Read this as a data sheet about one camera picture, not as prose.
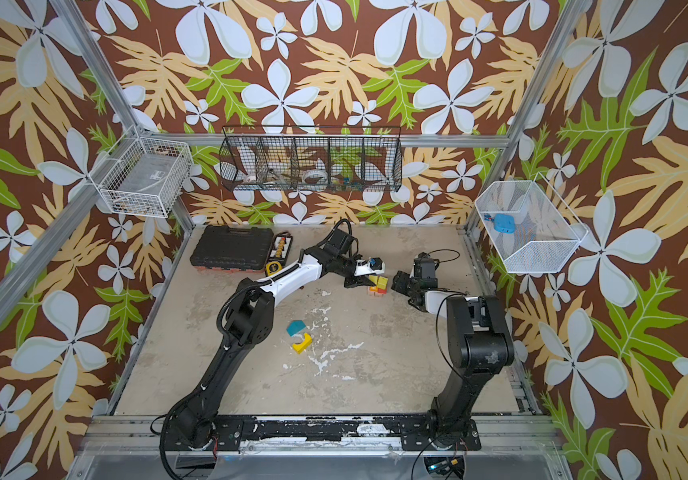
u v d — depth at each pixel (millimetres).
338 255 829
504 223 862
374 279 955
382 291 979
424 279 784
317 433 751
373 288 968
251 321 631
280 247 1117
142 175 866
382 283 956
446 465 742
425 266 788
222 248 1082
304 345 876
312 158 977
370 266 841
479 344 492
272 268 1045
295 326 902
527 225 839
